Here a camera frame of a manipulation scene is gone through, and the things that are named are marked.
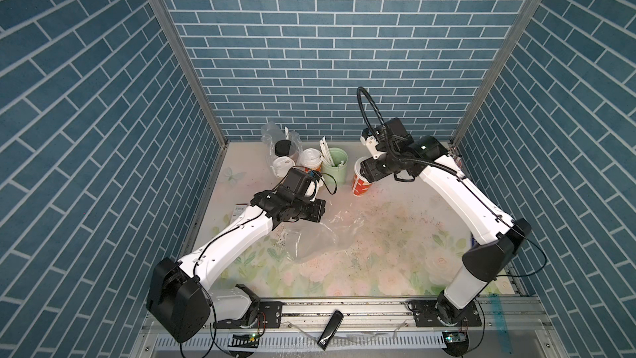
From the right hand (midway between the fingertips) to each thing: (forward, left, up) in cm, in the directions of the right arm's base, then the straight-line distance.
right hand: (372, 167), depth 78 cm
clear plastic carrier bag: (+16, +37, -2) cm, 40 cm away
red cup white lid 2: (-3, +3, -6) cm, 7 cm away
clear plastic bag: (-18, +19, -17) cm, 31 cm away
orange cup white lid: (+6, +31, -9) cm, 33 cm away
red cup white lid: (+9, +21, -8) cm, 25 cm away
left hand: (-12, +12, -9) cm, 19 cm away
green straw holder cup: (+17, +11, -16) cm, 26 cm away
